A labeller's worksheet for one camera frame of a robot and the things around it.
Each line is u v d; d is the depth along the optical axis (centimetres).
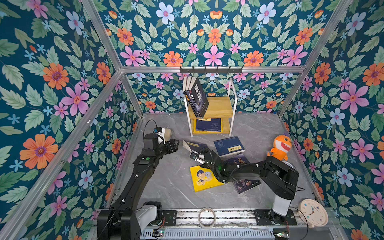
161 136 66
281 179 48
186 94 78
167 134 102
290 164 88
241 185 82
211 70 93
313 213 73
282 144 92
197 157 72
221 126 105
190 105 83
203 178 86
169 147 72
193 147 92
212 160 64
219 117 108
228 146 99
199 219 73
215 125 105
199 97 86
